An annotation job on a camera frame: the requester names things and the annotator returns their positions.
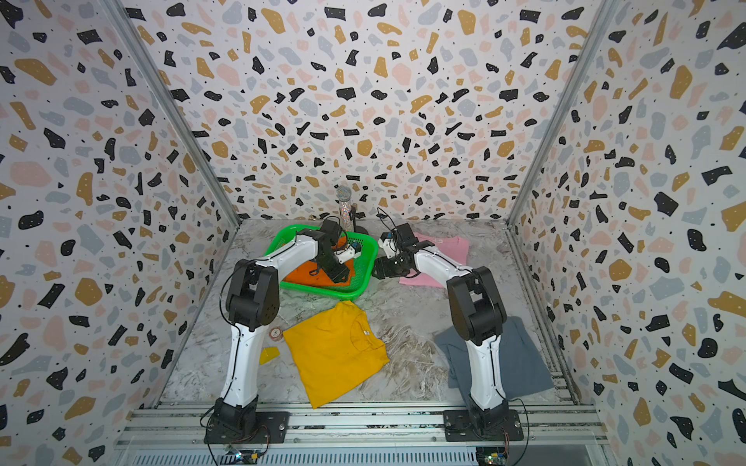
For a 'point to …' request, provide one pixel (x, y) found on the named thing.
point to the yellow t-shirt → (335, 349)
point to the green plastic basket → (363, 266)
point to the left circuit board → (245, 456)
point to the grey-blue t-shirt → (523, 373)
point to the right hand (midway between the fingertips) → (379, 271)
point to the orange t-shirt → (310, 274)
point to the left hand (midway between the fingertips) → (344, 272)
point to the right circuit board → (491, 456)
